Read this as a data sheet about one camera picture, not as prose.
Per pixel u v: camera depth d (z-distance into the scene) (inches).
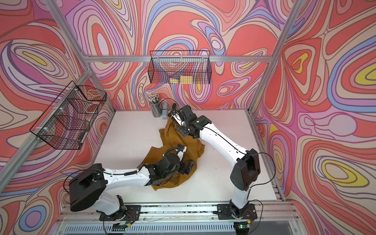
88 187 16.9
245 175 17.4
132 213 28.7
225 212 28.8
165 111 45.0
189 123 23.4
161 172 24.7
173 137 33.5
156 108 42.8
